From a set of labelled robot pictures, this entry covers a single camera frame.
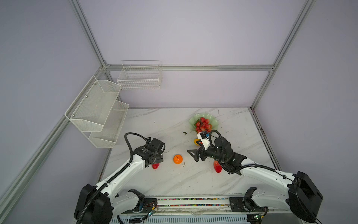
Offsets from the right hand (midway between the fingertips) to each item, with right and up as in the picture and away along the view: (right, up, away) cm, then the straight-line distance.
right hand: (191, 146), depth 76 cm
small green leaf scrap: (-4, +5, +28) cm, 29 cm away
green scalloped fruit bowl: (+18, +14, +29) cm, 37 cm away
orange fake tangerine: (-8, -10, +12) cm, 18 cm away
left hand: (-24, -8, +5) cm, 26 cm away
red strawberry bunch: (+10, +11, +27) cm, 31 cm away
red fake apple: (-22, -14, +9) cm, 28 cm away
